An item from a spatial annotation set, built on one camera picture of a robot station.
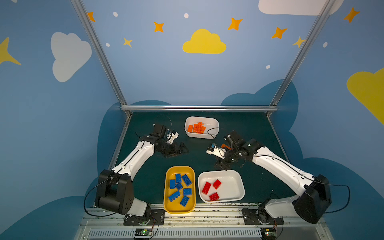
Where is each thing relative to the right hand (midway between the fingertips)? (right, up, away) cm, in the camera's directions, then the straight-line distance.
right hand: (218, 159), depth 79 cm
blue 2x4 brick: (-17, -14, +7) cm, 23 cm away
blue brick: (-25, -15, +3) cm, 29 cm away
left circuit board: (-38, -34, -8) cm, 51 cm away
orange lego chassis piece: (-10, +17, +29) cm, 35 cm away
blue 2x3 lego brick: (-22, -13, +7) cm, 27 cm away
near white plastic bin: (+9, -18, +6) cm, 21 cm away
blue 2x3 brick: (-17, -18, +1) cm, 25 cm away
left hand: (-20, +3, +4) cm, 21 cm away
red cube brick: (0, -15, +5) cm, 16 cm away
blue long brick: (-23, -19, -1) cm, 30 cm away
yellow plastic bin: (-23, -25, 0) cm, 34 cm away
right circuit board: (+23, -35, -7) cm, 43 cm away
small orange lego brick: (-16, +16, +32) cm, 39 cm away
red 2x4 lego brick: (-6, -17, +4) cm, 19 cm away
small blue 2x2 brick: (-22, -16, +4) cm, 27 cm away
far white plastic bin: (0, +15, +28) cm, 32 cm away
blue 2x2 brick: (-18, -22, -1) cm, 29 cm away
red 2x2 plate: (-2, -21, +1) cm, 21 cm away
